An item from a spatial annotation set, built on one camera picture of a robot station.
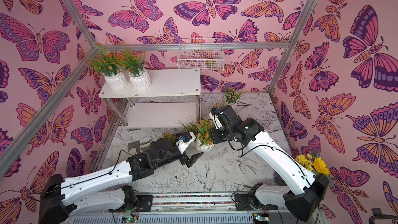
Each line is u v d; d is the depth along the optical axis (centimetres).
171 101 117
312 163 62
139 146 93
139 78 71
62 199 40
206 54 96
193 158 61
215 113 52
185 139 57
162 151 51
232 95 100
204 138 63
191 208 73
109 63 66
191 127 86
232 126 52
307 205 36
